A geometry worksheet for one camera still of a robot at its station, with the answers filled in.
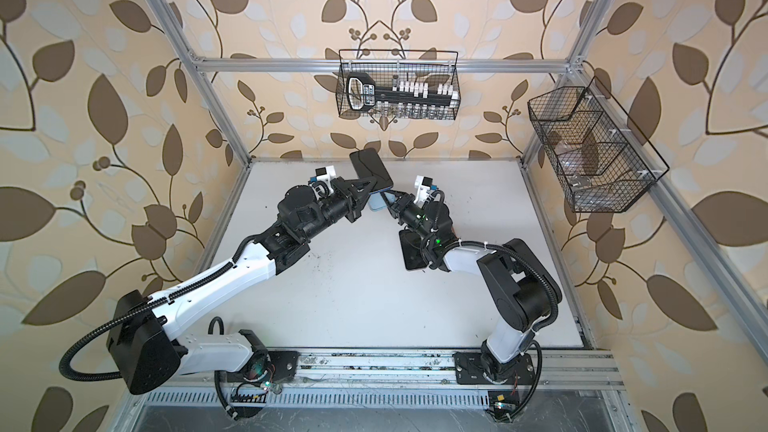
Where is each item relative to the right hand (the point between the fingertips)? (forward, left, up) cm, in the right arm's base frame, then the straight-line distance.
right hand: (378, 191), depth 81 cm
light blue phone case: (-3, +1, 0) cm, 4 cm away
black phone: (0, +2, +11) cm, 11 cm away
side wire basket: (-1, -56, +10) cm, 57 cm away
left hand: (-7, 0, +14) cm, 16 cm away
